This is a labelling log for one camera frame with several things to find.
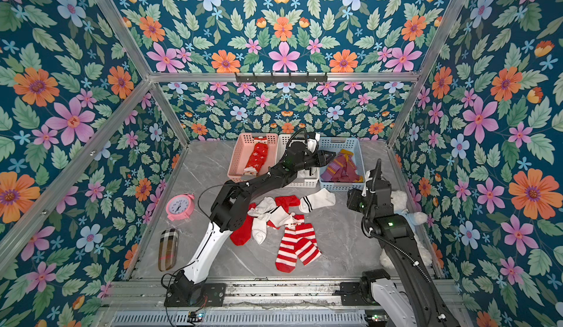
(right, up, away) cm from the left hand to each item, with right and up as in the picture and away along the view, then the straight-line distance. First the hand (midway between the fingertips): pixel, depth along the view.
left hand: (336, 151), depth 89 cm
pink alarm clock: (-67, -24, +5) cm, 71 cm away
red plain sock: (-21, -22, +7) cm, 31 cm away
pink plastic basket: (-46, +3, +29) cm, 54 cm away
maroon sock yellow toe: (+5, -8, +13) cm, 16 cm away
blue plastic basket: (+5, +5, +26) cm, 27 cm away
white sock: (-5, -21, +10) cm, 24 cm away
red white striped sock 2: (-13, -37, -5) cm, 39 cm away
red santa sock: (-36, -2, +23) cm, 43 cm away
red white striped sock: (-20, -41, -7) cm, 46 cm away
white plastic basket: (-12, -12, +11) cm, 20 cm away
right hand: (+6, -14, -12) cm, 19 cm away
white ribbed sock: (-31, -25, +2) cm, 40 cm away
